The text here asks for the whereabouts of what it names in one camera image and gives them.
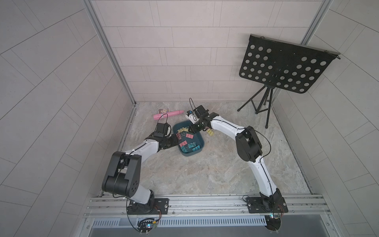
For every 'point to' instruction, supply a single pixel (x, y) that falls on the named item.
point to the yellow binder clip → (210, 132)
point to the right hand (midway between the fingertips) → (190, 128)
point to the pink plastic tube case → (160, 116)
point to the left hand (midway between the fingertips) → (180, 138)
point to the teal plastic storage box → (189, 143)
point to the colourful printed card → (164, 110)
